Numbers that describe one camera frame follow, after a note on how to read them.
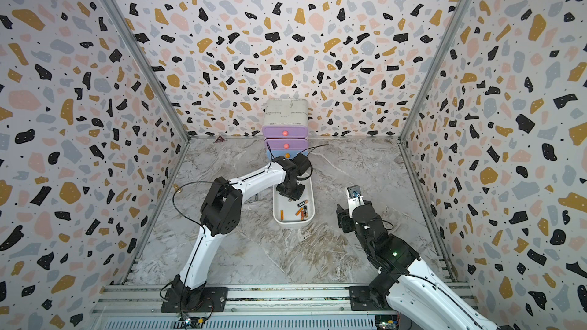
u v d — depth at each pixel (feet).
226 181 1.96
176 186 3.22
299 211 3.11
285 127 3.19
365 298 2.40
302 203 3.18
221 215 1.88
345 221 2.17
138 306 2.41
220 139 3.97
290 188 2.75
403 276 1.60
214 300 2.41
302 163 2.65
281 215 3.09
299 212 3.09
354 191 2.08
